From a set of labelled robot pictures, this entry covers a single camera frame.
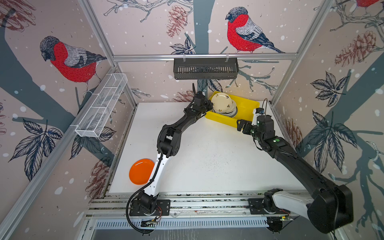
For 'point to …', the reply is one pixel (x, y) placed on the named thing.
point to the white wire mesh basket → (92, 120)
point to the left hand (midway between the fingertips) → (214, 102)
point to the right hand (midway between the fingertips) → (243, 123)
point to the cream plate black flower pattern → (224, 104)
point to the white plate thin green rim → (230, 114)
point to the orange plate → (140, 170)
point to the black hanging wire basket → (188, 68)
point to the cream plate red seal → (213, 98)
